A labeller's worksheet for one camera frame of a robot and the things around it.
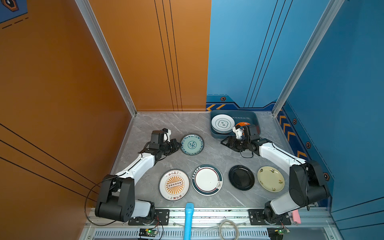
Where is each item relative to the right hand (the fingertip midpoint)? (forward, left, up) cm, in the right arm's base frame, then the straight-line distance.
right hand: (223, 144), depth 88 cm
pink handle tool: (-35, -34, -13) cm, 50 cm away
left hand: (0, +24, +1) cm, 24 cm away
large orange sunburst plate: (-20, +29, -11) cm, 36 cm away
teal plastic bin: (+33, -17, -10) cm, 38 cm away
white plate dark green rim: (-17, +10, -11) cm, 23 cm away
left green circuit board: (-42, +39, -13) cm, 59 cm away
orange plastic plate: (+23, -18, -9) cm, 30 cm away
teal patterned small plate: (0, +18, 0) cm, 18 cm away
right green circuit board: (-41, -24, -12) cm, 49 cm away
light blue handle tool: (-33, +20, -9) cm, 39 cm away
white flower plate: (+23, -3, -8) cm, 25 cm away
